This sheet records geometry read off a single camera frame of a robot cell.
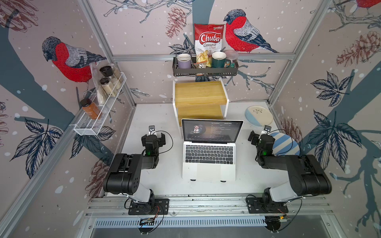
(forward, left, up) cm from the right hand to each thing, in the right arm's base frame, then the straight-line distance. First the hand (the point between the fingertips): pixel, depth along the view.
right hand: (259, 131), depth 93 cm
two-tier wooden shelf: (+3, +39, +24) cm, 46 cm away
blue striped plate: (-5, -18, -8) cm, 20 cm away
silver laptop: (-15, +33, +2) cm, 36 cm away
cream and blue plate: (+21, -7, -8) cm, 23 cm away
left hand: (-2, +67, +1) cm, 67 cm away
